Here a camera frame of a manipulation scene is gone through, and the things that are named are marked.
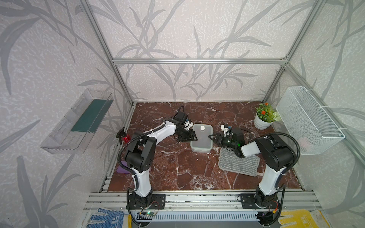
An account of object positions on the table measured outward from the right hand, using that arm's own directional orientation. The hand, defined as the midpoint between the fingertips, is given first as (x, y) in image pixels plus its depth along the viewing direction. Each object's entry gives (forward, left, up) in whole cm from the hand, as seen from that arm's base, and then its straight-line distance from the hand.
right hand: (209, 137), depth 93 cm
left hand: (-3, +10, +2) cm, 11 cm away
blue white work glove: (-43, +50, -3) cm, 66 cm away
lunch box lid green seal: (+4, +5, +2) cm, 6 cm away
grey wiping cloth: (-14, -11, -5) cm, 19 cm away
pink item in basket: (-13, -47, +15) cm, 51 cm away
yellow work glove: (-43, -43, -5) cm, 61 cm away
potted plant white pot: (+10, -36, +1) cm, 38 cm away
